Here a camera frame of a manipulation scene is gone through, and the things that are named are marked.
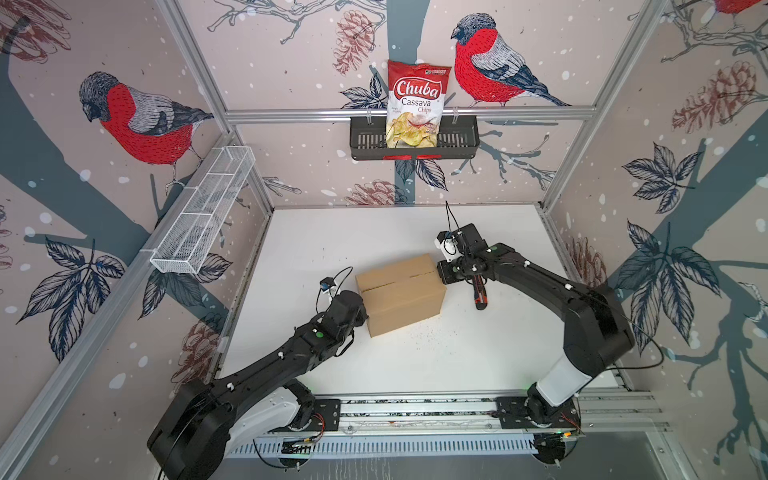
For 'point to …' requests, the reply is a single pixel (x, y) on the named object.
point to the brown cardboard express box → (400, 293)
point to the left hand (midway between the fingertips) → (363, 302)
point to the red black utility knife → (480, 292)
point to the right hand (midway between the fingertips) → (431, 280)
